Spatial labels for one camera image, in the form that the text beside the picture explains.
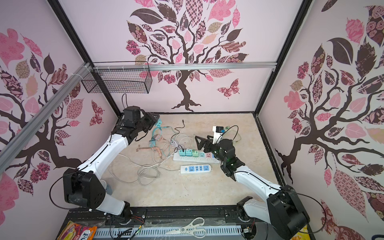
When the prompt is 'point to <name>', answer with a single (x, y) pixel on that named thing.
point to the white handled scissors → (194, 228)
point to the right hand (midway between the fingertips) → (201, 135)
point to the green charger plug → (195, 153)
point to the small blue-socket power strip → (193, 169)
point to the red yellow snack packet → (74, 231)
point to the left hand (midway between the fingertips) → (159, 118)
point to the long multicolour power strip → (208, 158)
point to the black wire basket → (119, 77)
